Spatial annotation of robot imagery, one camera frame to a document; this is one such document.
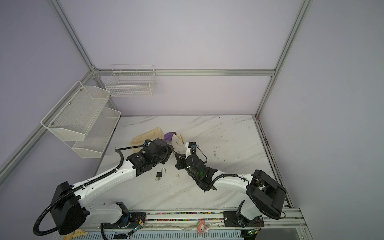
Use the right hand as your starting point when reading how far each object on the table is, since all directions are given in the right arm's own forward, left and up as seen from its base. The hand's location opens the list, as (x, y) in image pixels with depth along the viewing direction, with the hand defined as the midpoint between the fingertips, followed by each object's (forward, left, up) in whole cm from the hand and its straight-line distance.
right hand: (173, 155), depth 78 cm
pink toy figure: (-30, -15, -14) cm, 37 cm away
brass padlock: (-7, -5, +4) cm, 10 cm away
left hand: (+4, 0, +2) cm, 5 cm away
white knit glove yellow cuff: (+18, +1, -17) cm, 25 cm away
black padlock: (-4, +10, -16) cm, 20 cm away
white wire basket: (+46, +31, +17) cm, 58 cm away
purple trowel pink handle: (+24, +8, -14) cm, 29 cm away
